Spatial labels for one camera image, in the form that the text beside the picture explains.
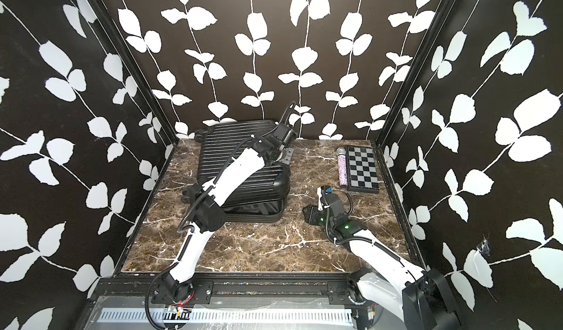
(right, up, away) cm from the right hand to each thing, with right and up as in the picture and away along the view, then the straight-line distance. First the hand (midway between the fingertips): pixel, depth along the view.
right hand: (305, 206), depth 84 cm
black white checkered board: (+29, +12, +20) cm, 38 cm away
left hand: (-8, +23, +5) cm, 25 cm away
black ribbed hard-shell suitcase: (-17, +3, -1) cm, 17 cm away
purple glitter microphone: (+20, +15, +23) cm, 34 cm away
